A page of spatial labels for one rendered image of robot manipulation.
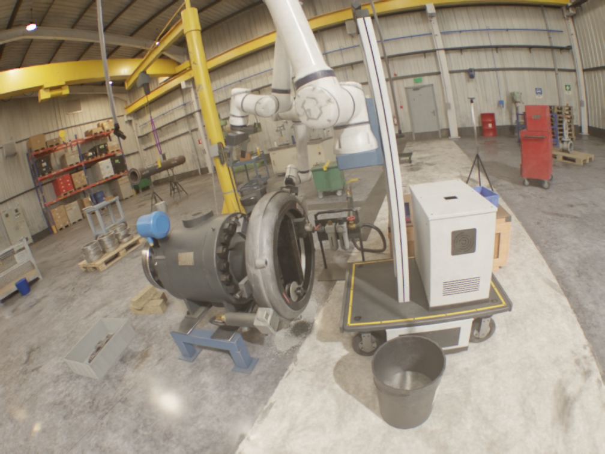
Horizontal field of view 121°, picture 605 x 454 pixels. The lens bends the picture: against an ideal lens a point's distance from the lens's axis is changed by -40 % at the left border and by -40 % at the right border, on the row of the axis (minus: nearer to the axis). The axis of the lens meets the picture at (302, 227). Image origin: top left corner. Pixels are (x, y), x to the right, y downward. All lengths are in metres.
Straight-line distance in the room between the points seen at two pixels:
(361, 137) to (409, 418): 1.19
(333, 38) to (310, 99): 11.88
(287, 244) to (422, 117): 10.71
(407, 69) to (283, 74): 10.89
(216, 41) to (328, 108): 14.98
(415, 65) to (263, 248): 11.22
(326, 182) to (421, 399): 4.17
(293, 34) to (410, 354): 1.41
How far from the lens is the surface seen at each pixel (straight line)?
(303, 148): 2.23
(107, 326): 3.03
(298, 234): 1.59
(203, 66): 5.39
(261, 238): 1.35
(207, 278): 1.66
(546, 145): 4.67
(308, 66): 1.02
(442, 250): 1.36
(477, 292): 1.56
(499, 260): 2.46
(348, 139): 1.13
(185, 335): 1.97
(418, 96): 11.91
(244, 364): 1.85
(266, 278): 1.36
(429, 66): 12.10
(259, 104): 1.19
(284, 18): 1.10
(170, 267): 1.84
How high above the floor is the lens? 1.30
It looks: 20 degrees down
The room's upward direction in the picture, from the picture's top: 13 degrees counter-clockwise
